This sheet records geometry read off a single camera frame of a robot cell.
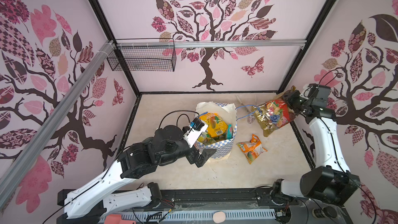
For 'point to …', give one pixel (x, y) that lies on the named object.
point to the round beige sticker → (218, 216)
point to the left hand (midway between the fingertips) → (206, 144)
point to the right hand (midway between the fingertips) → (285, 92)
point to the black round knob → (326, 211)
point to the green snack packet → (205, 138)
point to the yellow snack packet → (216, 127)
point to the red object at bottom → (116, 219)
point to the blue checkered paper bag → (227, 113)
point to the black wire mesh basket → (145, 55)
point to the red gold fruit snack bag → (273, 114)
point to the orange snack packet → (252, 149)
